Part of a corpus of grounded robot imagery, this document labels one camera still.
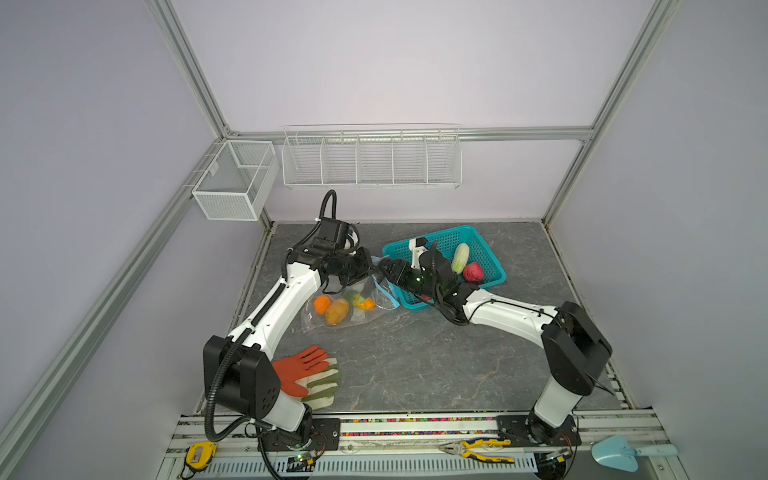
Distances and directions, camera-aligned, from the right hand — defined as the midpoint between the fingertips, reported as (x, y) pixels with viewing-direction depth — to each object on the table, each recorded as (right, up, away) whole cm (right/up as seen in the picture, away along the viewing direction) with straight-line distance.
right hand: (380, 270), depth 81 cm
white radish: (+27, +3, +23) cm, 36 cm away
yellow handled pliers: (+20, -42, -10) cm, 48 cm away
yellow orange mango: (-14, -13, +8) cm, 21 cm away
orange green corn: (-6, -11, +8) cm, 14 cm away
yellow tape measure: (-42, -43, -11) cm, 61 cm away
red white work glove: (-20, -30, +2) cm, 36 cm away
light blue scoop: (+57, -43, -11) cm, 72 cm away
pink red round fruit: (+30, -2, +17) cm, 35 cm away
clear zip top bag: (-10, -11, +11) cm, 18 cm away
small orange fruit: (-19, -11, +11) cm, 25 cm away
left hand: (0, 0, -2) cm, 2 cm away
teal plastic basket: (+8, -9, +5) cm, 13 cm away
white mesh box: (-50, +30, +20) cm, 62 cm away
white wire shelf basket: (-2, +37, +17) cm, 41 cm away
